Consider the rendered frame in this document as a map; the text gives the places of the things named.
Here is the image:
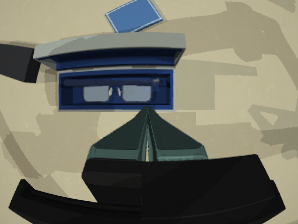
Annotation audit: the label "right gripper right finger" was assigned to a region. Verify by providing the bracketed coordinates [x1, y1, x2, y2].
[147, 106, 208, 161]

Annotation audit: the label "dark blue glasses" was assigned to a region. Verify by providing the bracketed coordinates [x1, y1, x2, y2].
[63, 79, 159, 103]

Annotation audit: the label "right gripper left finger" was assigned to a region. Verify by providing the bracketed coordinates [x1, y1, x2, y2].
[86, 106, 147, 161]

